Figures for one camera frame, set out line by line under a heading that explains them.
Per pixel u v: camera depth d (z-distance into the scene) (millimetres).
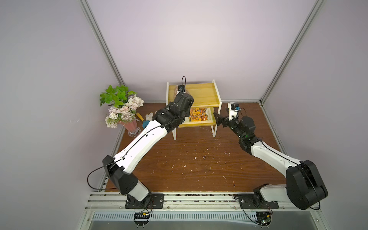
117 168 401
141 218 726
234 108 670
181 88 591
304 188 411
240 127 634
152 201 726
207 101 761
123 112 768
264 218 707
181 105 510
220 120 713
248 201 726
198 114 899
